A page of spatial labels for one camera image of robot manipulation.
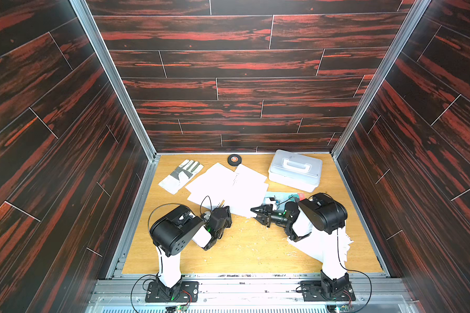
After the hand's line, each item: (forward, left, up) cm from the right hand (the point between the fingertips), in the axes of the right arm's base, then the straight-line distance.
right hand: (252, 209), depth 92 cm
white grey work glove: (+26, +38, -3) cm, 46 cm away
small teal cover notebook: (+8, -14, -3) cm, 16 cm away
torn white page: (+13, +2, -5) cm, 14 cm away
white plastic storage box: (+20, -22, +7) cm, 30 cm away
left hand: (+3, +9, -1) cm, 9 cm away
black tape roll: (+36, +10, -4) cm, 38 cm away
